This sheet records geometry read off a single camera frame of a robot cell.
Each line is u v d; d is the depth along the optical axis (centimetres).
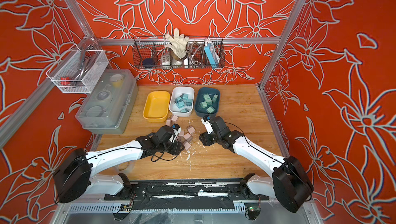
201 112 101
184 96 110
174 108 106
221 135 63
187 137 90
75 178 40
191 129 93
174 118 99
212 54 88
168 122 96
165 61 92
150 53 101
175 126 76
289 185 40
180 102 104
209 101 107
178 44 92
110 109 83
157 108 107
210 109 103
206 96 110
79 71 76
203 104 105
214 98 107
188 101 107
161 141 64
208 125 74
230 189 73
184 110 103
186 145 86
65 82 69
